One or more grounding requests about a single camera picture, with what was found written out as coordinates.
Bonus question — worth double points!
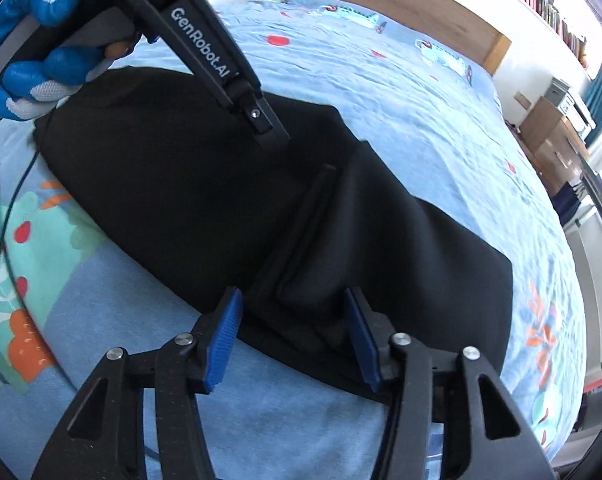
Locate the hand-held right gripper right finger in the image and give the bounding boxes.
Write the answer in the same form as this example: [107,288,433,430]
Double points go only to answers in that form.
[343,287,556,480]

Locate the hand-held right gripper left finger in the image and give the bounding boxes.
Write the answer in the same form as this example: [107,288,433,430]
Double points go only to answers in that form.
[31,287,244,480]

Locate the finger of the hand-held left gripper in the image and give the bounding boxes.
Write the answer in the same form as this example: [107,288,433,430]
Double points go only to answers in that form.
[228,80,290,153]

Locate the black pants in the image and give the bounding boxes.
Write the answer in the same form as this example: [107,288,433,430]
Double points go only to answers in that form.
[33,67,512,408]

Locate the person's left hand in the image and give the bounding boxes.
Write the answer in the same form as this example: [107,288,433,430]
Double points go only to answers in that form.
[0,0,132,123]

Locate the blue printed bed cover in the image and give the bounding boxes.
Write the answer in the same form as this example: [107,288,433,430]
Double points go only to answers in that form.
[0,0,602,480]

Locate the wooden headboard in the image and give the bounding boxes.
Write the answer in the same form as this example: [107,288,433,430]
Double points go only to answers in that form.
[301,0,512,77]

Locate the black tote bag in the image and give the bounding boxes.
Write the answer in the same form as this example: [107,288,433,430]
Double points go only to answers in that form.
[553,182,589,223]

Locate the wooden chest of drawers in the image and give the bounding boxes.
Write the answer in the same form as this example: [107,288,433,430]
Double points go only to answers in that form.
[521,96,589,196]

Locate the white printer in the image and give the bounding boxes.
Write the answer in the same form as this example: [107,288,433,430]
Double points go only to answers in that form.
[546,77,596,131]

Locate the black cable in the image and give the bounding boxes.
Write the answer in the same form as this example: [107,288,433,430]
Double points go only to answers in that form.
[0,115,52,298]

